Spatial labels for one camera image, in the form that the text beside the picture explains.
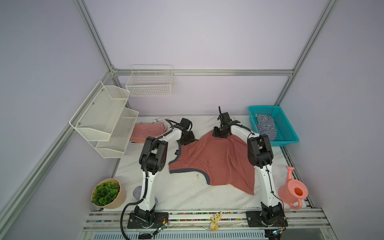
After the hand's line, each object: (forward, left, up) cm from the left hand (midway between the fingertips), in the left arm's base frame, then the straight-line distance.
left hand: (192, 141), depth 102 cm
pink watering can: (-37, -50, +9) cm, 63 cm away
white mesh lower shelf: (-4, +46, +9) cm, 47 cm away
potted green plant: (-38, +40, +8) cm, 56 cm away
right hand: (+7, -15, 0) cm, 16 cm away
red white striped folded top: (+6, +36, +3) cm, 36 cm away
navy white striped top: (+14, -56, +1) cm, 58 cm away
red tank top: (-15, -21, -1) cm, 26 cm away
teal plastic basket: (+5, -67, +3) cm, 67 cm away
